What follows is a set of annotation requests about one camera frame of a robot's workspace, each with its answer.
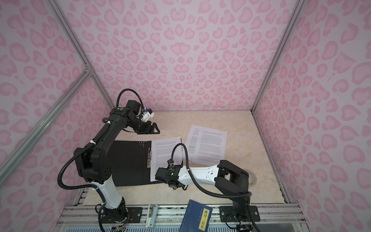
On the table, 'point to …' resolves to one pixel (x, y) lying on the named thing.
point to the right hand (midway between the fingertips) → (181, 179)
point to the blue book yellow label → (196, 218)
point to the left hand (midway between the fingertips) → (154, 129)
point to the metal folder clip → (149, 156)
